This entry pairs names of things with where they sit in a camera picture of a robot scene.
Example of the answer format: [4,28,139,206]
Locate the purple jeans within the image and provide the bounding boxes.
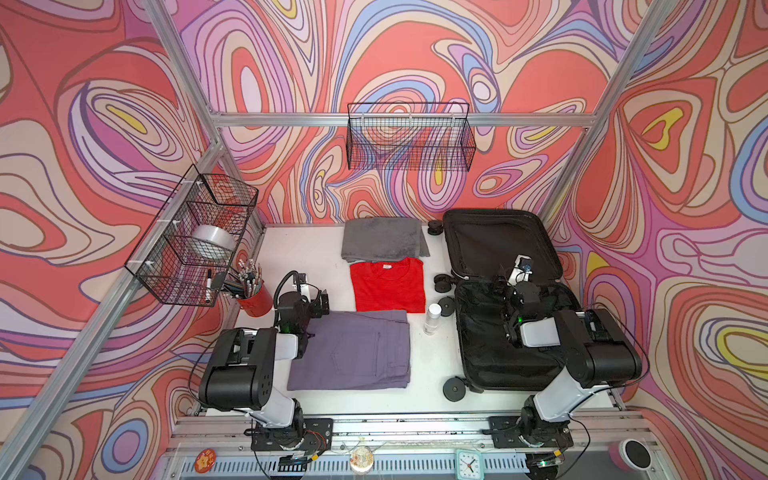
[287,310,411,391]

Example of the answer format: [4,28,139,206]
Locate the red t-shirt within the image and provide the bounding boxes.
[350,258,427,314]

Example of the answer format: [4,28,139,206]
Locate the grey towel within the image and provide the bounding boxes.
[341,217,430,263]

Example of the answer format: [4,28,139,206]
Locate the clear white bottle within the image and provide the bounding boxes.
[423,303,442,335]

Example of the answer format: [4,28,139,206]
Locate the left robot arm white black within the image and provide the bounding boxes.
[198,290,330,435]

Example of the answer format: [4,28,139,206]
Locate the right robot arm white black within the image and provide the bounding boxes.
[503,281,642,447]

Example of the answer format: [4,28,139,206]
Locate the red pen cup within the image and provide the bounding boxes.
[237,283,273,318]

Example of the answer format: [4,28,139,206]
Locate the black open suitcase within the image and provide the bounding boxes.
[435,209,581,393]

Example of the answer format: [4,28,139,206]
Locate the round clear badge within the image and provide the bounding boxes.
[349,446,375,475]

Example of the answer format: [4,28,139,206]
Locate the small teal clock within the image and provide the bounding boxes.
[455,449,485,480]

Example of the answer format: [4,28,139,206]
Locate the pink tape roll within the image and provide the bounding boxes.
[609,438,653,471]

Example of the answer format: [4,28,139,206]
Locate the red round sticker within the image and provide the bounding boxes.
[193,448,217,474]

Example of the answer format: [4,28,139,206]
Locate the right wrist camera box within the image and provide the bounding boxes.
[508,255,533,286]

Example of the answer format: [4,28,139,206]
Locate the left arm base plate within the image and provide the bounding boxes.
[244,417,334,455]

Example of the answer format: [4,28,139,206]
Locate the silver duct tape roll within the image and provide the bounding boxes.
[189,224,236,262]

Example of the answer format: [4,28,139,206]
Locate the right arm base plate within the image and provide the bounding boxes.
[481,416,574,450]

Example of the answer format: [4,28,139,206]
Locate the left black wire basket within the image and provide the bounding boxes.
[124,166,259,307]

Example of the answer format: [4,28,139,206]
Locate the black wire basket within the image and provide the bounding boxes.
[346,100,477,172]
[124,166,259,307]

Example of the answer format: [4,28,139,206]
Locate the back black wire basket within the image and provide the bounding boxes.
[346,100,477,172]

